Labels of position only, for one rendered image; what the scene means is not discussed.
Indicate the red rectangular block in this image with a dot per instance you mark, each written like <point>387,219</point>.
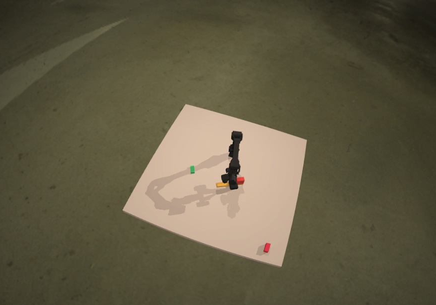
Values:
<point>267,246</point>

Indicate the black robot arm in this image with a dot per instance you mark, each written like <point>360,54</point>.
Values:
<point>234,165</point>

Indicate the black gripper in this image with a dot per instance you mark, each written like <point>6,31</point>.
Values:
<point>232,186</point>

